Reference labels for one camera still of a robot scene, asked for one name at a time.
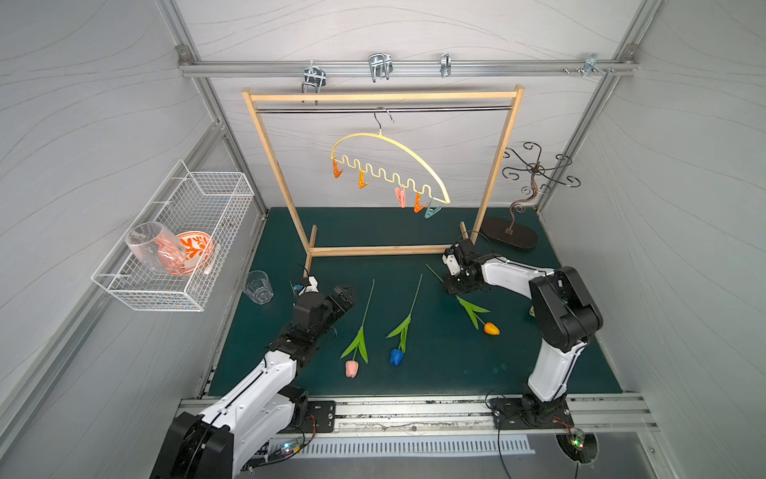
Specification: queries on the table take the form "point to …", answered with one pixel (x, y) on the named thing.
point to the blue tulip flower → (397, 354)
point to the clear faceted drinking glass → (258, 287)
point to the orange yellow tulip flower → (490, 328)
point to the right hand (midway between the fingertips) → (449, 285)
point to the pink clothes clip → (400, 194)
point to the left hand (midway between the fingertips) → (347, 294)
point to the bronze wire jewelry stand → (521, 236)
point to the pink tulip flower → (351, 366)
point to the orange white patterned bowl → (198, 247)
